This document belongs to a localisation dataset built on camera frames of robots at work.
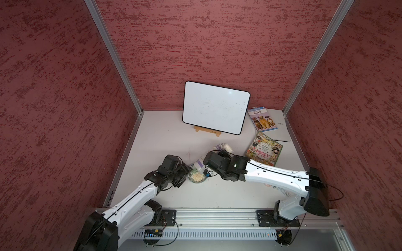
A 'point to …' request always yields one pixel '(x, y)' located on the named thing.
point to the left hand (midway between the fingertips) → (190, 175)
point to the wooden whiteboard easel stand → (197, 128)
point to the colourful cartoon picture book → (264, 149)
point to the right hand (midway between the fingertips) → (223, 150)
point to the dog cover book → (261, 120)
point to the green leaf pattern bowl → (197, 176)
